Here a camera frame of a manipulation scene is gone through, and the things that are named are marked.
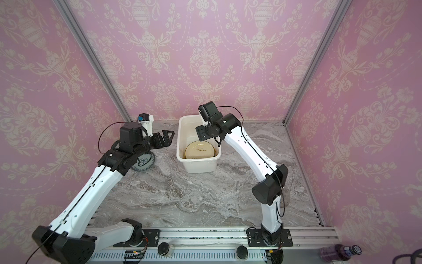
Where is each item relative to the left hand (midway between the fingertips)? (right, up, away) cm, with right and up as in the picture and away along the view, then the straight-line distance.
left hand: (167, 134), depth 72 cm
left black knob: (+1, -44, -9) cm, 45 cm away
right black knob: (+33, -52, -1) cm, 62 cm away
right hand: (+17, +2, +6) cm, 18 cm away
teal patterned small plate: (-6, -11, -9) cm, 15 cm away
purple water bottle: (+70, -47, -8) cm, 84 cm away
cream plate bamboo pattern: (+11, -9, +28) cm, 31 cm away
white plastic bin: (+2, +1, +37) cm, 37 cm away
